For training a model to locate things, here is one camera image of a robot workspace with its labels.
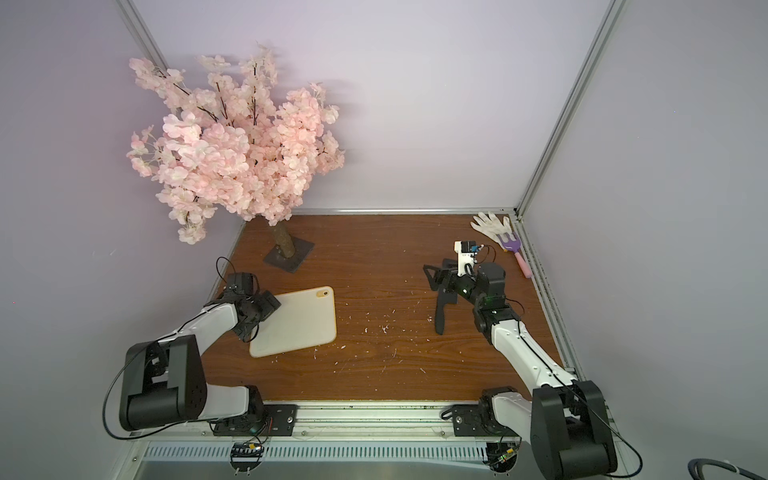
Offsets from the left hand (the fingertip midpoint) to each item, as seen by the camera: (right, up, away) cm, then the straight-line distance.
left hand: (269, 310), depth 92 cm
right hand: (+53, +17, -11) cm, 57 cm away
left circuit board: (+3, -31, -21) cm, 37 cm away
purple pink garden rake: (+84, +20, +16) cm, 88 cm away
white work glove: (+79, +26, +22) cm, 86 cm away
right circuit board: (+65, -30, -23) cm, 75 cm away
